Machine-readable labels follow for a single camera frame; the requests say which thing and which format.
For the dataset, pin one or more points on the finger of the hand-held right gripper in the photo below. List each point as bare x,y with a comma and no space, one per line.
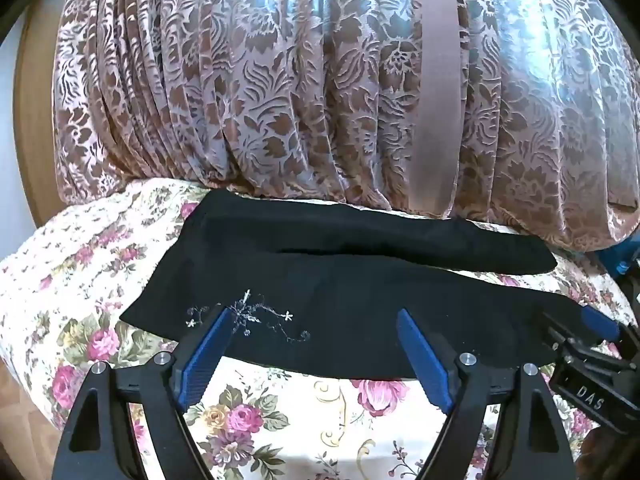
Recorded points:
597,321

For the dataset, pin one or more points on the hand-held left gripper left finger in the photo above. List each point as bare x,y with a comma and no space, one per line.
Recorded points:
210,350

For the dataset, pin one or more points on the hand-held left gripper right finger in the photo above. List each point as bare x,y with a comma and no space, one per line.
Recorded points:
425,355

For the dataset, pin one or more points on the black embroidered pants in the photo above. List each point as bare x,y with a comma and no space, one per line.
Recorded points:
350,285

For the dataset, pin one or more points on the blue object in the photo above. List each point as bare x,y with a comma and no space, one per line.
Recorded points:
622,260

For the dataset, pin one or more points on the floral bed sheet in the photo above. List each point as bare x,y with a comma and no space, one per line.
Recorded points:
75,285

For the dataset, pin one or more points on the brown floral patterned curtain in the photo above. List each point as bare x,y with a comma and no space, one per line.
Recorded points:
250,85

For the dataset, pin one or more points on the plain brown fabric band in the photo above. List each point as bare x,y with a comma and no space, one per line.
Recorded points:
440,85

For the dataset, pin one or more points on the wooden bed frame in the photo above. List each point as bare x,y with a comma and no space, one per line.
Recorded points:
35,135

